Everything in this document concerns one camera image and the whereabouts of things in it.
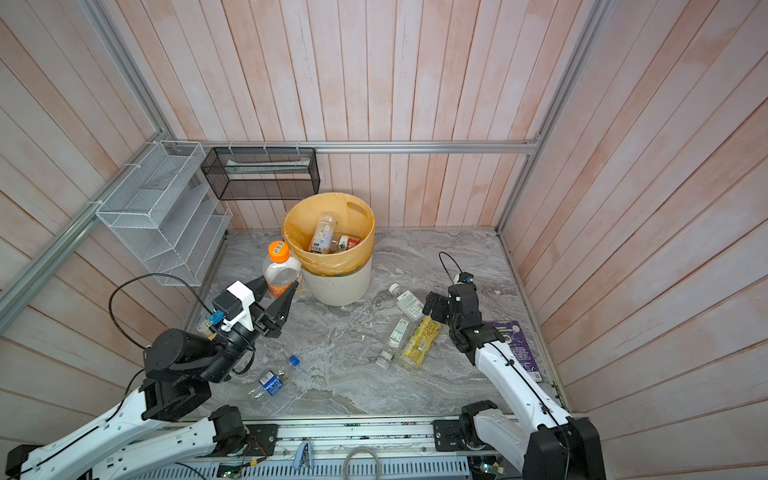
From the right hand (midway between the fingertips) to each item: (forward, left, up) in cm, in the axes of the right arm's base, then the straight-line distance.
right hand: (441, 299), depth 86 cm
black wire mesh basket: (+41, +69, +14) cm, 82 cm away
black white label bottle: (+15, +36, +9) cm, 40 cm away
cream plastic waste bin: (+3, +30, +6) cm, 30 cm away
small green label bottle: (-8, +12, -6) cm, 16 cm away
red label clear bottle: (+18, +30, +4) cm, 35 cm away
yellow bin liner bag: (+23, +27, +10) cm, 37 cm away
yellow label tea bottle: (-11, +6, -6) cm, 14 cm away
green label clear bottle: (+2, +8, -8) cm, 12 cm away
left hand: (-15, +34, +30) cm, 48 cm away
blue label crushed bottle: (-23, +46, -6) cm, 52 cm away
